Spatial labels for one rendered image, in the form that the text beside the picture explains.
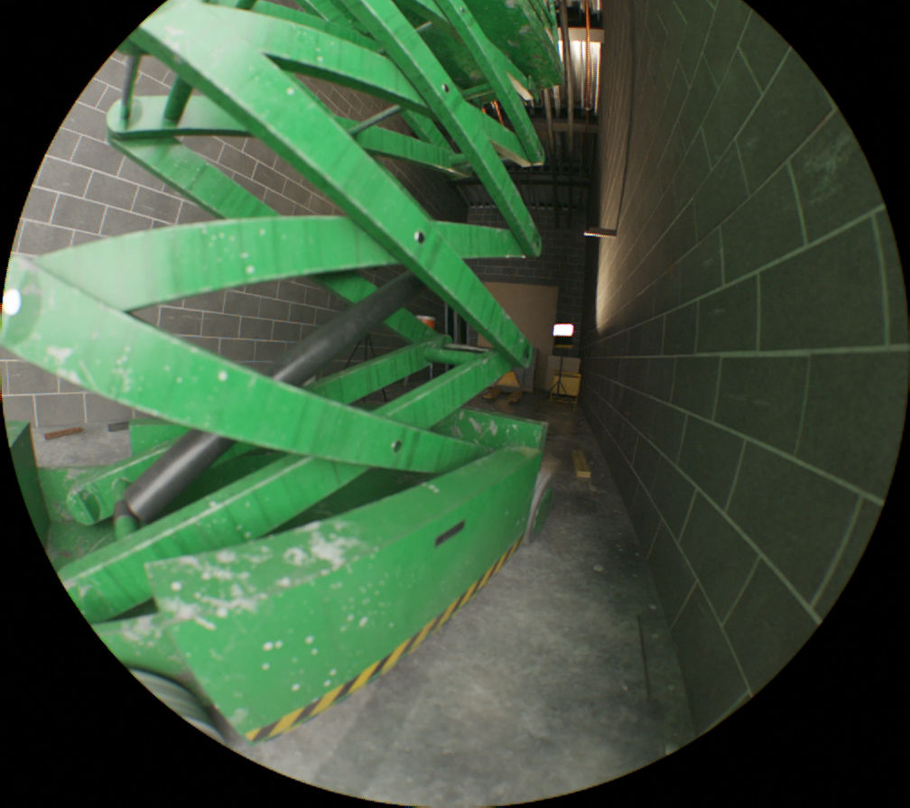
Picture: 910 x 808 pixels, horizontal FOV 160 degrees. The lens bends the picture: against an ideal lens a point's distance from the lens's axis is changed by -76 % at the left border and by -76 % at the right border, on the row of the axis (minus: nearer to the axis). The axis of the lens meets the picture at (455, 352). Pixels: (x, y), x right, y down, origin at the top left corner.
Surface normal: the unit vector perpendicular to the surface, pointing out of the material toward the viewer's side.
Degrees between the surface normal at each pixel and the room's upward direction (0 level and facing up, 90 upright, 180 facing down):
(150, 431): 90
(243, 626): 90
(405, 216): 90
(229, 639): 90
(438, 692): 0
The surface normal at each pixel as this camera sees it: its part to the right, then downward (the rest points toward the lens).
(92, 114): 0.95, 0.11
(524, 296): -0.31, -0.02
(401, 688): 0.11, -0.99
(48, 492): 0.83, 0.11
